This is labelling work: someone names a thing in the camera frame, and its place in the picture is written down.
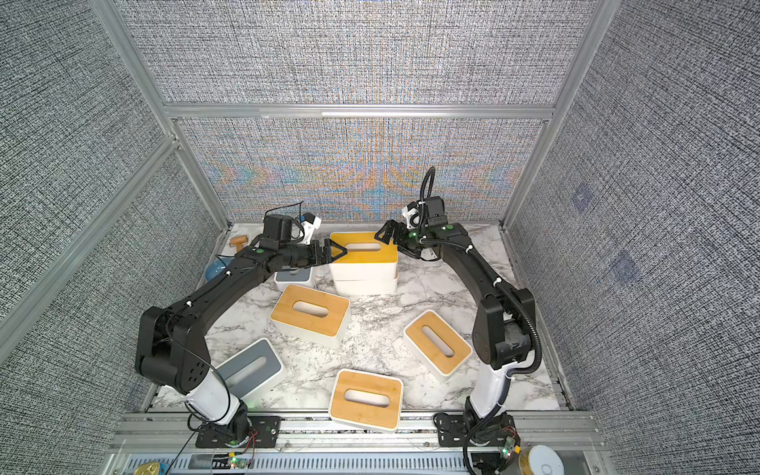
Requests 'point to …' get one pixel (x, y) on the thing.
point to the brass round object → (148, 468)
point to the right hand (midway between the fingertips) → (385, 233)
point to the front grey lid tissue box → (252, 371)
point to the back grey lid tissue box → (302, 277)
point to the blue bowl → (217, 266)
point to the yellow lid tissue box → (366, 257)
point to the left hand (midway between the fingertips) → (342, 250)
